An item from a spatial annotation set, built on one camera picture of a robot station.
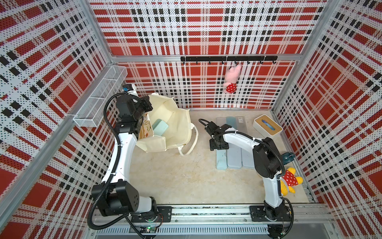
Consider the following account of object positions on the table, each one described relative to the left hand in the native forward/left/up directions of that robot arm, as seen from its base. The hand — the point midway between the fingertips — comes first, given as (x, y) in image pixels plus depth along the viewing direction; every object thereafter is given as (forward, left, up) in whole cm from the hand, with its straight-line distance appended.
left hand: (150, 96), depth 75 cm
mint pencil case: (+3, +2, -29) cm, 29 cm away
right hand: (-11, -37, -33) cm, 51 cm away
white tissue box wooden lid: (+8, -75, -35) cm, 83 cm away
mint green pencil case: (-19, -38, -36) cm, 56 cm away
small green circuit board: (-54, -1, -36) cm, 65 cm away
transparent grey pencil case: (+15, -41, -38) cm, 58 cm away
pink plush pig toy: (+23, -45, -5) cm, 51 cm away
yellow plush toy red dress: (-32, -74, -32) cm, 87 cm away
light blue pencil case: (-16, -47, -37) cm, 62 cm away
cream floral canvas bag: (-2, -11, -29) cm, 31 cm away
